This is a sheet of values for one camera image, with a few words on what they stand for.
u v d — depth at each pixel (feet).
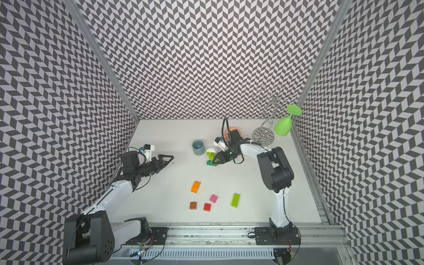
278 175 1.73
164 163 2.45
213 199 2.71
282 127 2.83
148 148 2.58
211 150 2.99
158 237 2.38
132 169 2.15
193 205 2.64
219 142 2.85
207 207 2.61
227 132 2.76
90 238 1.30
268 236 2.38
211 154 2.99
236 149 2.43
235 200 2.69
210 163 3.01
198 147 3.27
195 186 2.84
